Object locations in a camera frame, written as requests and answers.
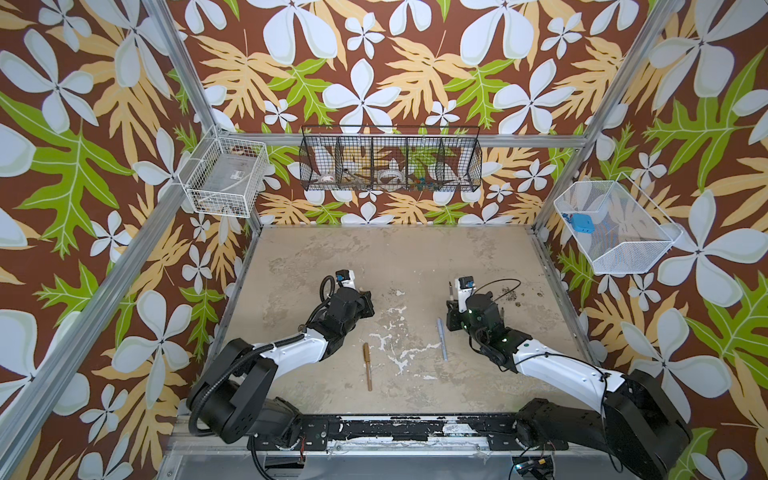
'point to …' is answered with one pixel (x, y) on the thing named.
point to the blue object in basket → (583, 222)
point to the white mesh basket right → (618, 226)
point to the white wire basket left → (224, 176)
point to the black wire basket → (390, 158)
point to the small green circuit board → (543, 465)
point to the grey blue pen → (443, 341)
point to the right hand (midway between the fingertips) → (446, 301)
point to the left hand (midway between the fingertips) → (369, 289)
